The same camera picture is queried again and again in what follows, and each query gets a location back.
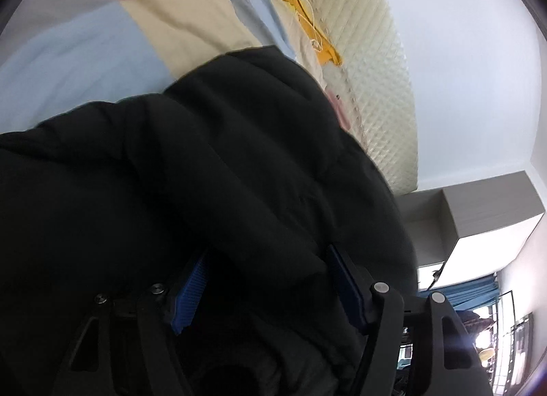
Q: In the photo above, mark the grey wardrobe cabinet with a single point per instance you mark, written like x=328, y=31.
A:
x=470, y=216

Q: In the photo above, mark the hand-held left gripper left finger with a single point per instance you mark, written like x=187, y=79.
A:
x=190, y=293

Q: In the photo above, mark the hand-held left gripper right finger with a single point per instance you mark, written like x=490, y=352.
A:
x=345, y=289

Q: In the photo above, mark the patchwork bed blanket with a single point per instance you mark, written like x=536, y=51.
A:
x=128, y=24

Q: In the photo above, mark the cream quilted headboard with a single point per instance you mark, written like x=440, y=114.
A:
x=367, y=58

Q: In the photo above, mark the black puffer jacket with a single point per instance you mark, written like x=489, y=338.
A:
x=213, y=174

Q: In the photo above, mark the blue curtain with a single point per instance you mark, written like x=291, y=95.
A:
x=466, y=291

